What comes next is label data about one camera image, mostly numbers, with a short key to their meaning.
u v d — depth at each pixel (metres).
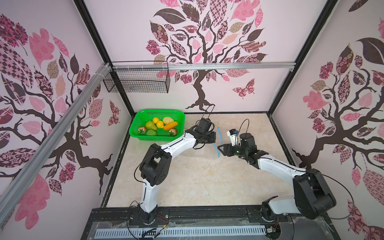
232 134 0.77
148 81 0.80
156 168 0.50
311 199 0.42
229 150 0.76
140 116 1.09
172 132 1.03
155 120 1.10
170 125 1.10
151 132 1.00
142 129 1.04
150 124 1.07
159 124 1.10
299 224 0.71
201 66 0.94
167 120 1.10
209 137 0.81
